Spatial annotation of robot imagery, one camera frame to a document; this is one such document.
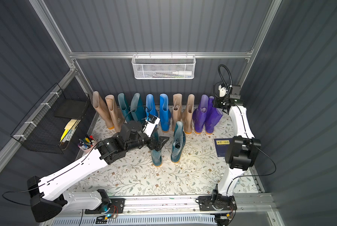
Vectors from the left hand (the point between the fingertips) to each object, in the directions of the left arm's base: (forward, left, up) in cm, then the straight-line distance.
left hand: (164, 136), depth 65 cm
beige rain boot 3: (+20, -13, -7) cm, 25 cm away
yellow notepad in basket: (+10, +52, -5) cm, 53 cm away
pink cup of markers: (+7, +47, -18) cm, 51 cm away
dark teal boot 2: (+24, +17, -5) cm, 30 cm away
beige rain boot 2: (+21, -7, -5) cm, 23 cm away
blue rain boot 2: (+21, 0, -7) cm, 23 cm away
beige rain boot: (+27, +41, -5) cm, 50 cm away
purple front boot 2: (+21, -30, -10) cm, 38 cm away
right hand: (+30, -32, -4) cm, 44 cm away
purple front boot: (+24, -22, -11) cm, 35 cm away
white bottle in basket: (+48, -11, +4) cm, 49 cm away
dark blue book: (+12, -39, -30) cm, 51 cm away
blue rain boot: (+33, +11, -13) cm, 37 cm away
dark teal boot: (+27, +26, -7) cm, 38 cm away
